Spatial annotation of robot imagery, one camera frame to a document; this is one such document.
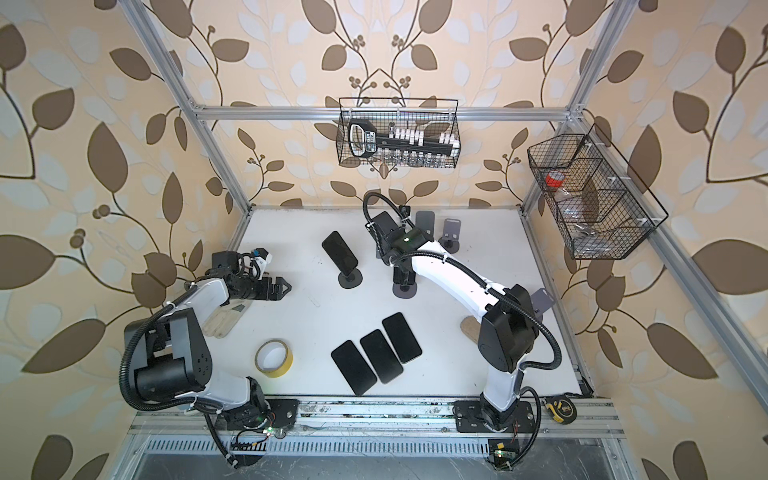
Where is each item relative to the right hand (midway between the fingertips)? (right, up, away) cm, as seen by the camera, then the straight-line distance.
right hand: (401, 247), depth 86 cm
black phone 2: (0, -27, +2) cm, 27 cm away
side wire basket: (+50, +10, -12) cm, 52 cm away
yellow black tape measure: (+40, -40, -13) cm, 58 cm away
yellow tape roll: (-36, -32, -1) cm, 48 cm away
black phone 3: (-19, -2, +6) cm, 20 cm away
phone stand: (-16, -12, +14) cm, 25 cm away
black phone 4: (0, -9, +2) cm, 9 cm away
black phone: (-13, -34, -1) cm, 37 cm away
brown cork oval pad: (+20, -24, +1) cm, 31 cm away
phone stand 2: (+1, -15, +11) cm, 18 cm away
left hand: (-41, -12, +6) cm, 43 cm away
